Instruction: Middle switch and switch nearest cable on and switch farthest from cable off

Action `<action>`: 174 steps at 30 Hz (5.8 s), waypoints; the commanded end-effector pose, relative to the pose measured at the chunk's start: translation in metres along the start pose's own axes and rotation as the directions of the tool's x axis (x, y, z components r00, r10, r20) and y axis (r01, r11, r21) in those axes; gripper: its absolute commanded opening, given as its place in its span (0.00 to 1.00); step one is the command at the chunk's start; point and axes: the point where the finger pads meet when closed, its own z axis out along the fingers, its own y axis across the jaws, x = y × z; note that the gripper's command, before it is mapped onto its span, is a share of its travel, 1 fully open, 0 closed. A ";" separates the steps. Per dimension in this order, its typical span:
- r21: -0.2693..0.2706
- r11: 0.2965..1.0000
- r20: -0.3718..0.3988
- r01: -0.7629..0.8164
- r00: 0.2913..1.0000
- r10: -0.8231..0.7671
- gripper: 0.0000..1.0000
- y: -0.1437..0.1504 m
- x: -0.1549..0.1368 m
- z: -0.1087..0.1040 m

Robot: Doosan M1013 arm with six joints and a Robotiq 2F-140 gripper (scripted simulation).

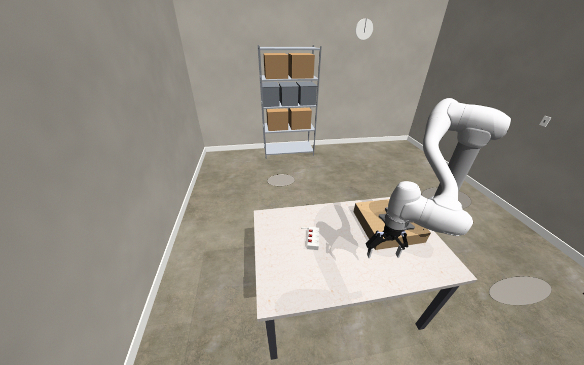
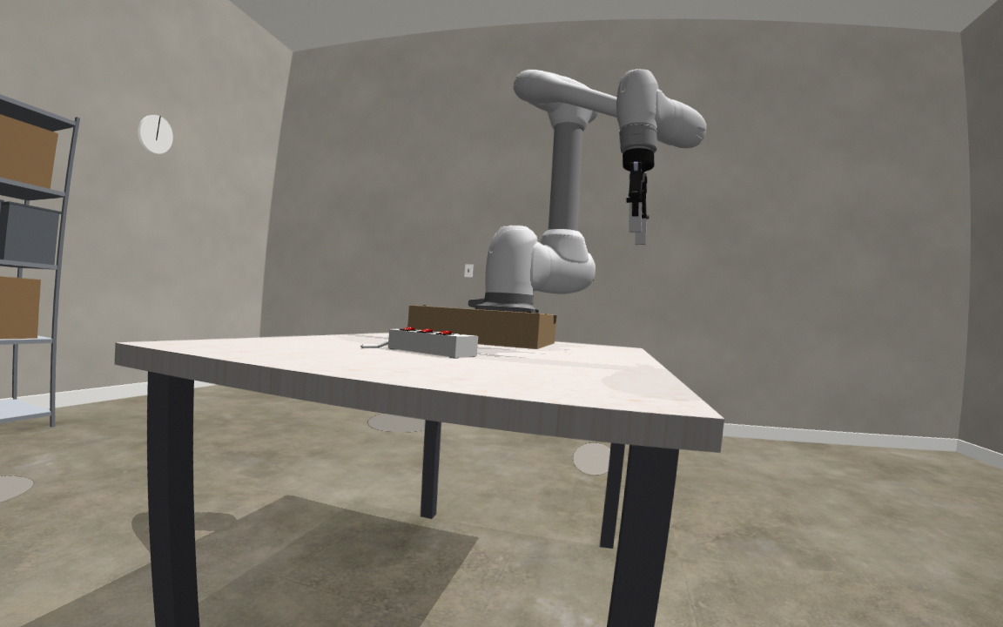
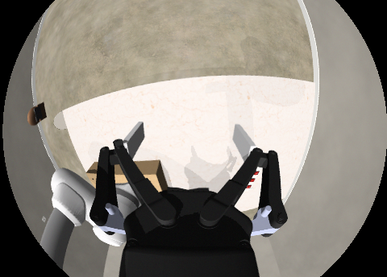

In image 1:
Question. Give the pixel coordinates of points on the grey power strip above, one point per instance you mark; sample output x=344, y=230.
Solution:
x=313, y=238

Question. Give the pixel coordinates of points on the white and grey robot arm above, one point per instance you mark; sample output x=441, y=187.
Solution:
x=476, y=126

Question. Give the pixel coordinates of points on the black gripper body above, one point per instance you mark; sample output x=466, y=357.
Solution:
x=391, y=232

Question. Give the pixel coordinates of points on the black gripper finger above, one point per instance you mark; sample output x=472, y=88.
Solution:
x=401, y=246
x=376, y=239

